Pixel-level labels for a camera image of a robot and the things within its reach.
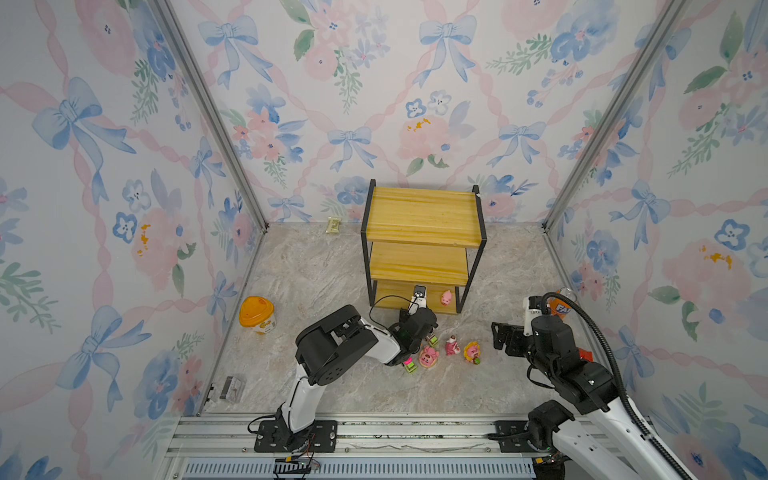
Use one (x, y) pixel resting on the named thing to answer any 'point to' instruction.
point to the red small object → (585, 355)
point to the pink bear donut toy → (428, 357)
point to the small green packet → (333, 225)
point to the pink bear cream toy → (452, 347)
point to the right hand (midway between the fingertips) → (507, 325)
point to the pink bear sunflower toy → (472, 352)
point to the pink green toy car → (410, 365)
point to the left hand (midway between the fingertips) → (427, 302)
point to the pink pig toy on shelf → (446, 298)
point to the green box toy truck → (433, 341)
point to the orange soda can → (558, 307)
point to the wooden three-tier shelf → (422, 236)
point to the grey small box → (233, 389)
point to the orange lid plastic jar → (257, 312)
